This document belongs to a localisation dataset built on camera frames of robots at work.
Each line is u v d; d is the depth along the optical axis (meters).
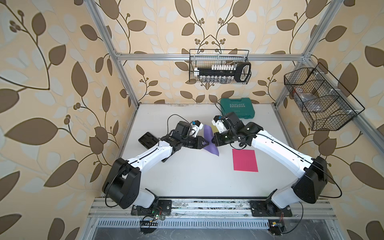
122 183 0.43
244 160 0.91
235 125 0.59
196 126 0.75
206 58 0.91
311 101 0.69
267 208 0.66
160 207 0.74
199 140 0.72
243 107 1.13
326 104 0.73
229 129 0.60
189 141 0.71
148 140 0.98
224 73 0.85
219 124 0.71
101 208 0.76
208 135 0.81
